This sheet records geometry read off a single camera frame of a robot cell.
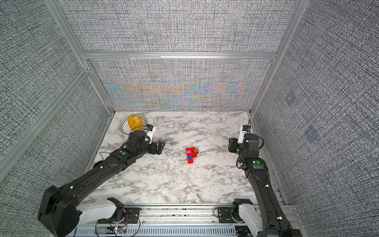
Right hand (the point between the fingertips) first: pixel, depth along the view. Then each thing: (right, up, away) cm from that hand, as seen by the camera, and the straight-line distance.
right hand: (234, 135), depth 78 cm
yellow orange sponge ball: (-62, +7, +25) cm, 67 cm away
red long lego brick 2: (-22, -13, +14) cm, 29 cm away
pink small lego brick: (-24, -12, +17) cm, 32 cm away
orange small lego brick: (-19, -11, +17) cm, 28 cm away
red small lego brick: (-23, -17, +14) cm, 32 cm away
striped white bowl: (-72, +5, +30) cm, 78 cm away
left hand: (-39, -3, +4) cm, 40 cm away
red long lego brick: (-23, -10, +17) cm, 30 cm away
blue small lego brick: (-23, -15, +15) cm, 32 cm away
